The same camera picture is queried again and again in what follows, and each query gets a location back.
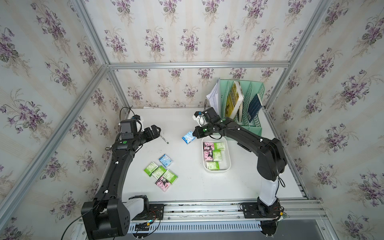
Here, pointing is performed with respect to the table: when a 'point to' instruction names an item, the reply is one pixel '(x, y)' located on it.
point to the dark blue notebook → (254, 107)
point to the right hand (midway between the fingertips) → (193, 134)
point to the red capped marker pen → (162, 137)
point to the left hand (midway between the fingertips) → (155, 131)
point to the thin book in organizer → (240, 112)
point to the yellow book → (235, 98)
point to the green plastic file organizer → (249, 89)
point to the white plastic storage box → (225, 163)
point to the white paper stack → (213, 97)
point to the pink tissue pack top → (208, 146)
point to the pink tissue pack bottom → (163, 183)
